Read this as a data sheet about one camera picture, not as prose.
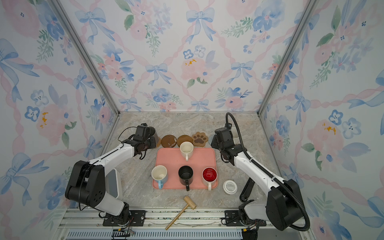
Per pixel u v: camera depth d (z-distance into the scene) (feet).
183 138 3.41
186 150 3.09
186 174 2.82
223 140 2.07
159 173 2.82
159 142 3.27
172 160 3.04
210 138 3.43
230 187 2.56
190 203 2.54
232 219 2.43
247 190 2.60
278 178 1.45
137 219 2.43
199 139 3.41
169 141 3.38
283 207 1.34
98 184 1.46
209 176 2.83
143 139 2.32
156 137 3.23
